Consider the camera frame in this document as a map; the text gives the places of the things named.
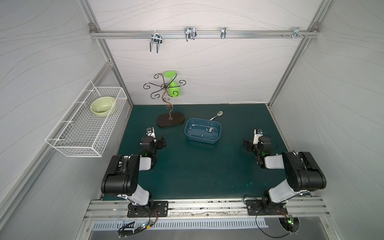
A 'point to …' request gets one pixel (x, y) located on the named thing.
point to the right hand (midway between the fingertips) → (252, 138)
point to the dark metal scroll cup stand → (166, 120)
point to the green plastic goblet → (174, 90)
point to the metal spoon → (219, 113)
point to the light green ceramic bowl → (101, 106)
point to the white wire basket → (81, 131)
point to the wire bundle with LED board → (125, 230)
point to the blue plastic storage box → (202, 130)
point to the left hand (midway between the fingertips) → (155, 136)
